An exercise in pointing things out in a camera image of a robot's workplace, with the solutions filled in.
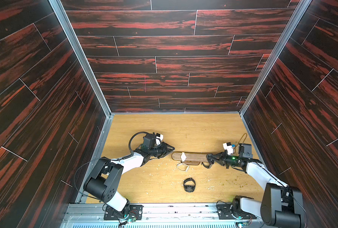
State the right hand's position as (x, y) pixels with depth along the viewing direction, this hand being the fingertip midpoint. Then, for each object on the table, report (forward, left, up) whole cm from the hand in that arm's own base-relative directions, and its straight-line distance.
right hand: (213, 156), depth 86 cm
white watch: (-1, +18, +1) cm, 18 cm away
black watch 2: (-15, +14, -8) cm, 22 cm away
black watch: (-2, +2, +2) cm, 4 cm away
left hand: (+2, +24, +4) cm, 24 cm away
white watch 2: (-4, +18, -8) cm, 20 cm away
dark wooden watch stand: (-2, +15, 0) cm, 15 cm away
